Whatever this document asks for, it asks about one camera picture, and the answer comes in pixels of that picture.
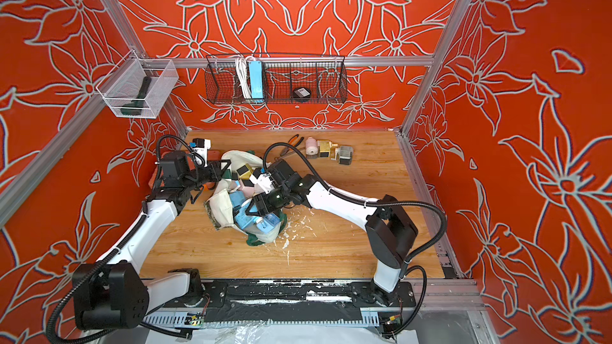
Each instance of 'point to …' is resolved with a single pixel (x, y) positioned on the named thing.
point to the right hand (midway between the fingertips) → (252, 205)
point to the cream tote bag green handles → (218, 202)
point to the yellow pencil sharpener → (327, 150)
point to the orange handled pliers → (295, 140)
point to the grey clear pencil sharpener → (345, 155)
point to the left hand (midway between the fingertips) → (229, 160)
